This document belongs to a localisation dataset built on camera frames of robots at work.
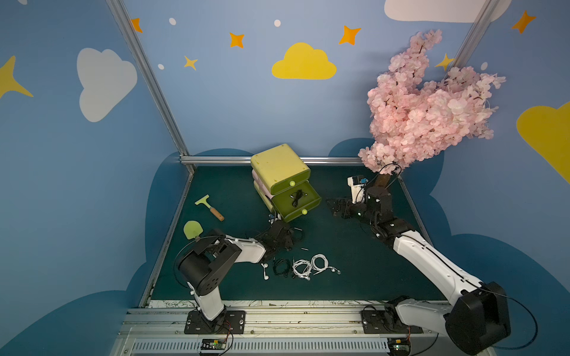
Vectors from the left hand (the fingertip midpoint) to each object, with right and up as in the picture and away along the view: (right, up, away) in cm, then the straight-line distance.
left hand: (291, 231), depth 95 cm
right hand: (+18, +16, -14) cm, 28 cm away
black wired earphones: (+3, +16, +3) cm, 16 cm away
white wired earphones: (-11, -12, -7) cm, 18 cm away
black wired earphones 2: (0, +4, -19) cm, 19 cm away
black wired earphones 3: (-5, -10, -7) cm, 13 cm away
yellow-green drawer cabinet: (-4, +23, -7) cm, 25 cm away
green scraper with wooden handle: (-42, +13, +9) cm, 45 cm away
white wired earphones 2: (+6, -13, -11) cm, 18 cm away
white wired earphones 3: (+14, -12, -8) cm, 20 cm away
